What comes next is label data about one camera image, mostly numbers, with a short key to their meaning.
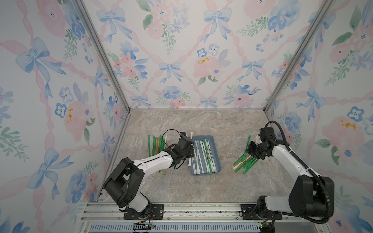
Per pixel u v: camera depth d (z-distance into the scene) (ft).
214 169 2.88
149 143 3.28
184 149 2.23
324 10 2.29
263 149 2.11
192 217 2.40
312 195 1.36
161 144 3.29
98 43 2.68
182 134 2.62
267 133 2.23
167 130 2.42
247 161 3.02
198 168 2.88
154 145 3.24
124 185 1.42
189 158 2.81
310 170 1.48
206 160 3.01
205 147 3.20
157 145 3.20
